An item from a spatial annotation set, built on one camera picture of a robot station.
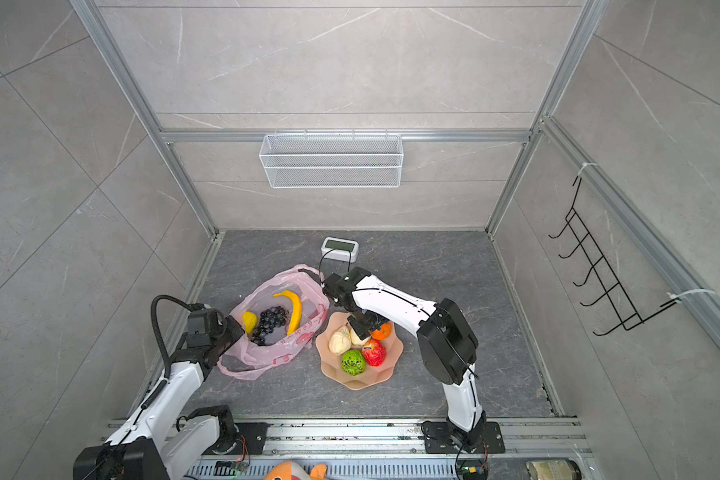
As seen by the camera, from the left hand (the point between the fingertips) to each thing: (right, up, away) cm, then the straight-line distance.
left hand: (235, 318), depth 87 cm
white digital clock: (+29, +21, +21) cm, 42 cm away
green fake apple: (+35, -10, -7) cm, 38 cm away
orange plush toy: (+23, -28, -23) cm, 43 cm away
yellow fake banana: (+16, +1, +8) cm, 18 cm away
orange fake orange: (+44, -4, -3) cm, 44 cm away
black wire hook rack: (+92, +10, -23) cm, 95 cm away
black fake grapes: (+11, 0, +4) cm, 12 cm away
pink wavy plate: (+29, -12, -4) cm, 32 cm away
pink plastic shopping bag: (+6, -11, -5) cm, 14 cm away
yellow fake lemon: (+3, -2, +3) cm, 5 cm away
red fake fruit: (+41, -8, -5) cm, 42 cm away
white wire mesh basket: (+27, +51, +14) cm, 60 cm away
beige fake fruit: (+32, -6, -3) cm, 32 cm away
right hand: (+42, -1, -1) cm, 42 cm away
